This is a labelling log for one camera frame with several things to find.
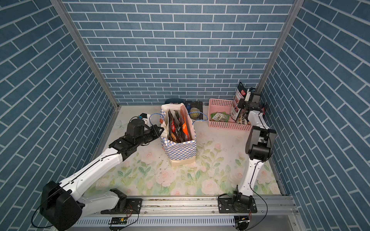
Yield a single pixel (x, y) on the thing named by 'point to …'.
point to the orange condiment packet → (185, 129)
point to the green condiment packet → (219, 116)
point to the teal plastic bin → (178, 100)
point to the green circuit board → (119, 220)
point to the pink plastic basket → (216, 105)
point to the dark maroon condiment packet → (180, 136)
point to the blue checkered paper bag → (179, 154)
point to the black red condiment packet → (171, 127)
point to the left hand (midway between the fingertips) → (168, 129)
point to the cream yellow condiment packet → (241, 94)
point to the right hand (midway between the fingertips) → (243, 100)
